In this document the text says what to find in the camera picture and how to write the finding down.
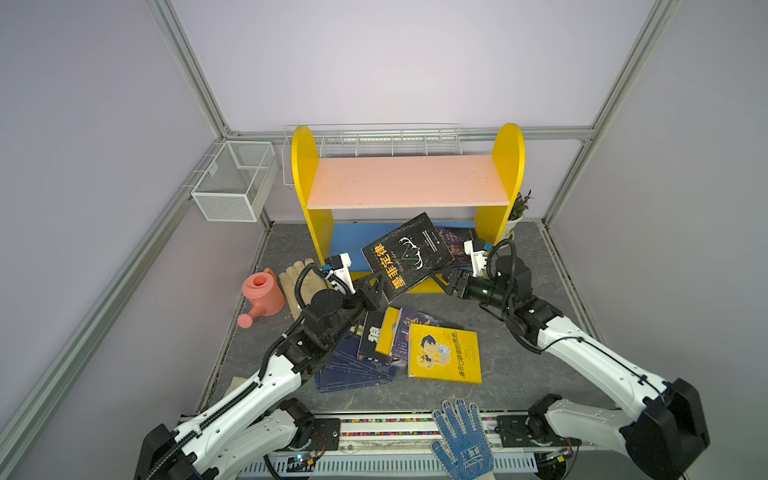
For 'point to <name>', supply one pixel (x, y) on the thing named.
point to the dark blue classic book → (346, 354)
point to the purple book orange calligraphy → (401, 342)
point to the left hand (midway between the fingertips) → (387, 277)
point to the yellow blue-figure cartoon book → (389, 330)
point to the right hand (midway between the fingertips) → (437, 277)
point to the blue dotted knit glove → (465, 452)
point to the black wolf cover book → (370, 339)
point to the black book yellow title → (407, 255)
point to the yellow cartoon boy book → (444, 354)
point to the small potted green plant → (517, 212)
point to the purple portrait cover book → (454, 239)
